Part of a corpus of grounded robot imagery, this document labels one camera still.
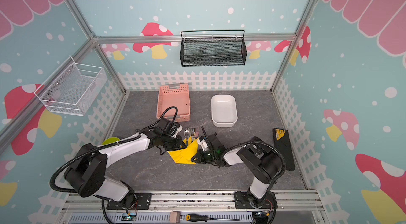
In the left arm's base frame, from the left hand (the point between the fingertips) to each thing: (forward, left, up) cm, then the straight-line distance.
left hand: (185, 149), depth 85 cm
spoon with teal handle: (+13, +1, -5) cm, 14 cm away
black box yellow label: (+9, -56, -5) cm, 57 cm away
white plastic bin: (+32, -23, -6) cm, 40 cm away
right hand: (-4, -3, -4) cm, 6 cm away
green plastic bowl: (+7, +46, -5) cm, 47 cm away
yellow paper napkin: (-2, 0, -3) cm, 4 cm away
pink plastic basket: (+44, +14, -4) cm, 46 cm away
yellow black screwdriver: (-30, -7, -4) cm, 31 cm away
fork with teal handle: (+13, -3, -5) cm, 14 cm away
